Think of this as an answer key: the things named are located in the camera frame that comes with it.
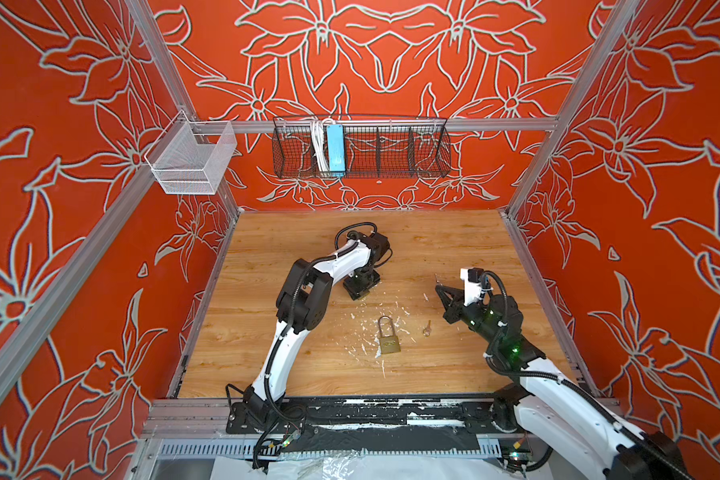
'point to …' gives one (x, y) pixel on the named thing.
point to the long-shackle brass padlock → (389, 344)
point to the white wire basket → (191, 157)
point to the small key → (437, 281)
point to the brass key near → (426, 332)
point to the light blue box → (336, 150)
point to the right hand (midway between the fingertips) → (433, 287)
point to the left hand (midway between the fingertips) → (368, 288)
